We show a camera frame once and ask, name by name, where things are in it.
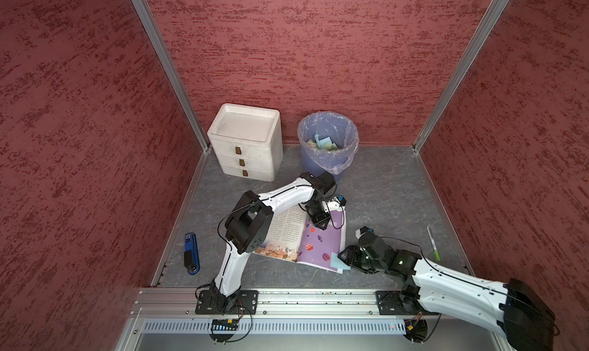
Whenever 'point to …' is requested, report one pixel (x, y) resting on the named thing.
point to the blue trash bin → (309, 166)
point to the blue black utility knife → (191, 254)
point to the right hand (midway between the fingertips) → (342, 263)
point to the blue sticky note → (339, 264)
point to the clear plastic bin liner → (342, 132)
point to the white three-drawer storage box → (248, 141)
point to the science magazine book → (292, 236)
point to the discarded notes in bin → (323, 143)
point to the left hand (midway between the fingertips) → (319, 226)
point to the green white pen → (435, 251)
